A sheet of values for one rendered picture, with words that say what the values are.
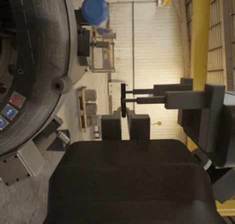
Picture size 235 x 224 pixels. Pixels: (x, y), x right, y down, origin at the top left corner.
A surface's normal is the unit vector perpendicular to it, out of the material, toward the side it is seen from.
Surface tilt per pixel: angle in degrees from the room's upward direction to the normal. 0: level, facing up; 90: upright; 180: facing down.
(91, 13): 90
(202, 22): 90
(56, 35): 46
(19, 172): 90
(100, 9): 90
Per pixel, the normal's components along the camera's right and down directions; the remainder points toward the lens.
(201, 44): -0.01, 0.14
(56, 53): 0.69, 0.29
